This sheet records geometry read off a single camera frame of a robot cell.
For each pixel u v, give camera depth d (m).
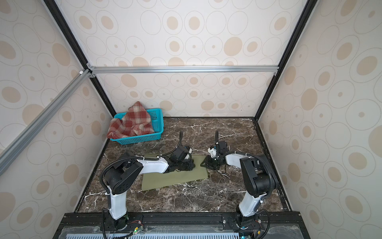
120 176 0.50
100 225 0.72
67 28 0.74
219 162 0.74
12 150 0.52
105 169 0.47
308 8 0.68
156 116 1.15
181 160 0.78
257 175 0.48
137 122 1.11
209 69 1.51
